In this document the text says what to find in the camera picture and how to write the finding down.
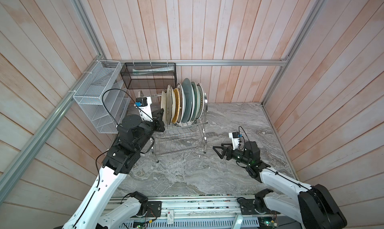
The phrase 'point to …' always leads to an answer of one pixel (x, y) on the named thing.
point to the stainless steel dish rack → (178, 137)
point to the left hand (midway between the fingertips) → (163, 113)
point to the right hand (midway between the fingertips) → (217, 146)
